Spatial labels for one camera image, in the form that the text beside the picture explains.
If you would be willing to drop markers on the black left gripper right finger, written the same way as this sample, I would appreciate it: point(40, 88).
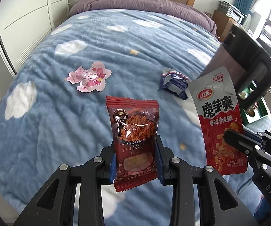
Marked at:
point(218, 203)

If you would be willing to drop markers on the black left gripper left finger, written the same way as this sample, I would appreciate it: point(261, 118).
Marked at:
point(54, 203)

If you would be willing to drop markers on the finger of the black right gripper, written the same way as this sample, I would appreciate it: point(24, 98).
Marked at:
point(241, 143)

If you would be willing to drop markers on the red white konjac snack packet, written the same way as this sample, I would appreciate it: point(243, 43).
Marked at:
point(218, 111)

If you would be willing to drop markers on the blue white snack packet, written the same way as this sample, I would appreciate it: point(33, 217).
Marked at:
point(174, 82)

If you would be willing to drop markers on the dark red noodle snack packet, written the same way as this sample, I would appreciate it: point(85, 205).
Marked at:
point(134, 127)

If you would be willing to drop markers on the pink cartoon snack packet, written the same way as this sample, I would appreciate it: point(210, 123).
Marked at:
point(90, 79)

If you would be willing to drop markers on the blue cloud blanket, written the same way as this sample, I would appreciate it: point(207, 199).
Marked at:
point(46, 122)

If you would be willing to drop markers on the wooden nightstand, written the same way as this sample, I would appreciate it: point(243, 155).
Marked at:
point(223, 24)

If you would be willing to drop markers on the grey printer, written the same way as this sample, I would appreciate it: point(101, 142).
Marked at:
point(231, 11)

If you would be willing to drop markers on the white wardrobe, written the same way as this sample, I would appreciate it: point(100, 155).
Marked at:
point(24, 24)

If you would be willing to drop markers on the purple pillow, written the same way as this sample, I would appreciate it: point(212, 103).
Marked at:
point(167, 7)

